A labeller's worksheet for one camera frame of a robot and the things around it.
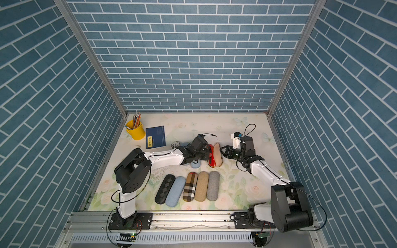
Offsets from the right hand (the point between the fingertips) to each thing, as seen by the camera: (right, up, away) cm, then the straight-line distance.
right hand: (224, 149), depth 88 cm
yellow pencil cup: (-56, +9, +12) cm, 58 cm away
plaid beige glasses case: (-20, -20, -8) cm, 29 cm away
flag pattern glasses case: (-31, +1, +11) cm, 33 cm away
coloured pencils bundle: (-54, +20, +8) cm, 58 cm away
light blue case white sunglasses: (-16, -6, -7) cm, 19 cm away
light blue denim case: (-27, -21, -8) cm, 35 cm away
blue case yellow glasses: (-26, +2, +14) cm, 29 cm away
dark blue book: (-46, +6, +17) cm, 49 cm away
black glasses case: (-32, -18, -6) cm, 37 cm away
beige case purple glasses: (-13, -19, -7) cm, 24 cm away
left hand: (-7, -4, +4) cm, 9 cm away
